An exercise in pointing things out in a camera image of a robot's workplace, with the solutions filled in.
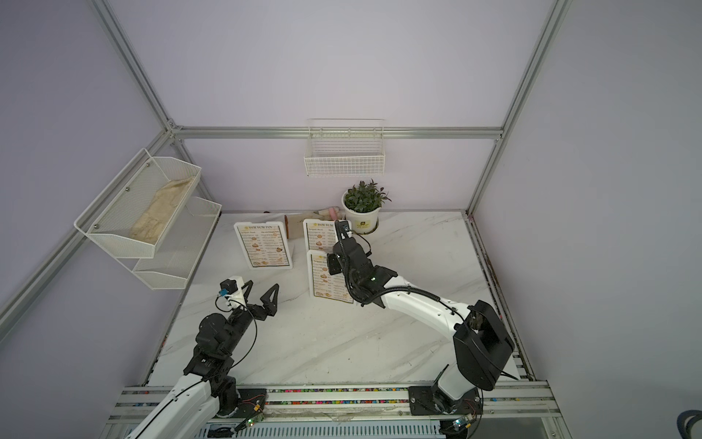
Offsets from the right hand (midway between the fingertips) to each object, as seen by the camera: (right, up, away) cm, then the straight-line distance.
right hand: (338, 250), depth 83 cm
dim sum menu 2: (-27, +1, +12) cm, 30 cm away
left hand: (-22, -11, -3) cm, 24 cm away
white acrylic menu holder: (-9, -1, -1) cm, 9 cm away
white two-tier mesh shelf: (-57, -5, +8) cm, 58 cm away
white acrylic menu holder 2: (-20, +3, +10) cm, 22 cm away
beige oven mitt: (-9, +15, +36) cm, 40 cm away
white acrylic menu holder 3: (-12, +7, +8) cm, 16 cm away
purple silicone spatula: (-5, +14, +35) cm, 39 cm away
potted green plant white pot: (+8, +16, +18) cm, 26 cm away
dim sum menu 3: (-7, +4, +10) cm, 13 cm away
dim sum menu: (-4, -12, +6) cm, 14 cm away
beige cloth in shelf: (-53, +8, -6) cm, 54 cm away
